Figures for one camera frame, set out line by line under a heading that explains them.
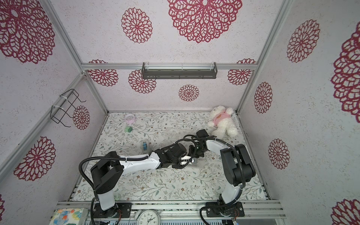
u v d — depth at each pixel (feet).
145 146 3.12
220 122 3.44
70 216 2.21
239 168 1.42
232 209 2.25
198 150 2.41
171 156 2.17
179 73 2.87
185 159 2.41
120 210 2.39
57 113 2.39
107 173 1.57
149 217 2.25
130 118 3.71
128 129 3.48
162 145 3.28
